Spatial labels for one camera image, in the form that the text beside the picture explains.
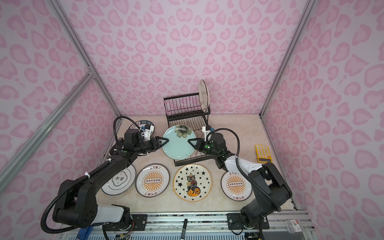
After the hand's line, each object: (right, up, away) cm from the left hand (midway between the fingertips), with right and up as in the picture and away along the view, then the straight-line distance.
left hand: (167, 139), depth 82 cm
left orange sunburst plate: (-10, -24, +5) cm, 26 cm away
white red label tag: (+63, -40, -11) cm, 75 cm away
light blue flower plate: (+6, -5, +2) cm, 7 cm away
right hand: (+12, 0, -2) cm, 12 cm away
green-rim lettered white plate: (-27, +10, +32) cm, 43 cm away
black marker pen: (+10, -42, -10) cm, 44 cm away
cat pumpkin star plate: (+13, -25, +4) cm, 29 cm away
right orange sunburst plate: (+38, -27, +2) cm, 46 cm away
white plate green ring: (-28, -25, +4) cm, 38 cm away
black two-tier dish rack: (+9, +18, +16) cm, 26 cm away
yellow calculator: (+59, -10, +15) cm, 62 cm away
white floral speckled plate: (+21, +27, +16) cm, 37 cm away
